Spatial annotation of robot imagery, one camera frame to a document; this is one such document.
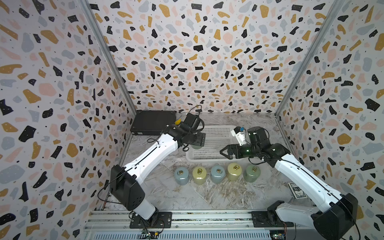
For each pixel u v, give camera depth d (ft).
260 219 2.40
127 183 1.32
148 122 3.74
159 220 2.40
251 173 2.72
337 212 1.24
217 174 2.67
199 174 2.65
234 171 2.74
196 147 2.67
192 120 1.95
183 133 1.78
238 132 2.25
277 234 2.35
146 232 2.31
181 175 2.65
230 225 2.42
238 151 2.14
